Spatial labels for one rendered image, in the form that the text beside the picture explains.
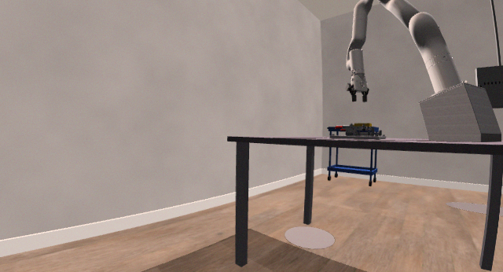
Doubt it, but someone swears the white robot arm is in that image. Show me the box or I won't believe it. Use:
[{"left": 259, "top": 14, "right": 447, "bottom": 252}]
[{"left": 347, "top": 0, "right": 468, "bottom": 96}]

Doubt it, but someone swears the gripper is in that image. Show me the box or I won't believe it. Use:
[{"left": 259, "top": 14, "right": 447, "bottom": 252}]
[{"left": 348, "top": 75, "right": 369, "bottom": 102}]

